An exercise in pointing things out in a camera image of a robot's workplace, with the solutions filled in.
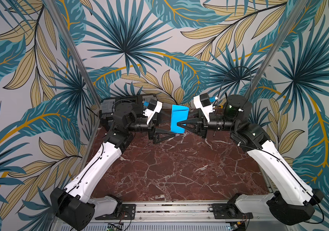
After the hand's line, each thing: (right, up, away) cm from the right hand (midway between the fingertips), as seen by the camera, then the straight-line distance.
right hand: (178, 121), depth 52 cm
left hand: (-2, -3, +4) cm, 5 cm away
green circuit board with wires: (-30, -53, +20) cm, 64 cm away
